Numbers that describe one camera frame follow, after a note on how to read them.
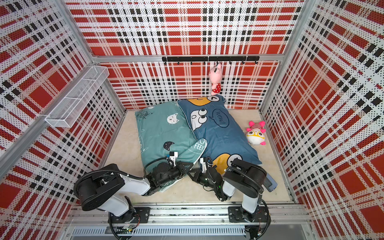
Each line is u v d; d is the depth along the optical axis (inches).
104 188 17.6
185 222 28.8
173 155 31.5
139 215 28.9
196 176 29.6
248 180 17.7
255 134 37.8
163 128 39.9
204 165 31.6
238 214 29.0
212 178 25.6
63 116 26.7
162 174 25.7
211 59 35.0
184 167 30.2
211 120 37.6
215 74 35.6
